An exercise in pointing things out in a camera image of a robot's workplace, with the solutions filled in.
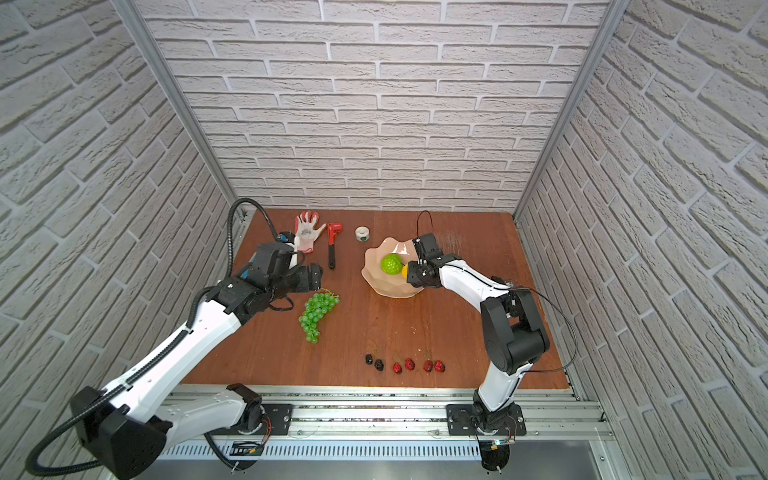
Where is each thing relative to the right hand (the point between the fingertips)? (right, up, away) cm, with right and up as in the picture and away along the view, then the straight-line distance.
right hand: (417, 270), depth 94 cm
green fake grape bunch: (-32, -11, -5) cm, 34 cm away
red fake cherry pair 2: (+5, -26, -13) cm, 29 cm away
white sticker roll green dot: (-20, +12, +16) cm, 28 cm away
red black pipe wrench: (-32, +14, +20) cm, 40 cm away
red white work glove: (-42, +14, +20) cm, 48 cm away
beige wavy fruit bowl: (-8, -6, +4) cm, 10 cm away
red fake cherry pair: (-3, -25, -12) cm, 28 cm away
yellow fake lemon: (-4, -1, +5) cm, 7 cm away
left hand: (-30, +3, -17) cm, 34 cm away
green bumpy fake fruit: (-8, +2, +3) cm, 9 cm away
